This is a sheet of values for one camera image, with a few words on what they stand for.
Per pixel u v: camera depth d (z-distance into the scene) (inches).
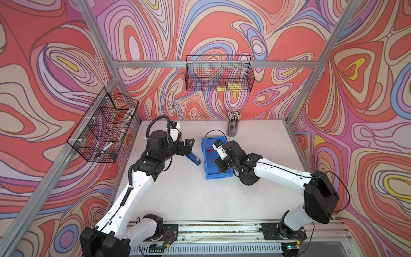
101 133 31.0
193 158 37.7
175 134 24.6
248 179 34.5
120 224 15.5
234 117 38.7
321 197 16.8
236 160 24.7
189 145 26.4
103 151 28.3
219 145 28.8
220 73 37.8
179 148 25.6
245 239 28.5
